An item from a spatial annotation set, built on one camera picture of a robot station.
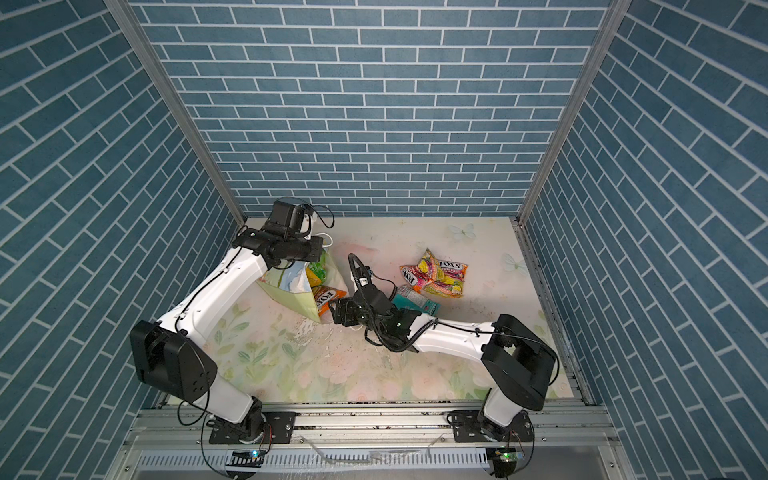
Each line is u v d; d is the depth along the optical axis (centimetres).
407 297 93
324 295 89
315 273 93
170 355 41
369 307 59
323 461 70
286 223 62
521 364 44
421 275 99
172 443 75
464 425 74
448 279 99
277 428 75
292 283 80
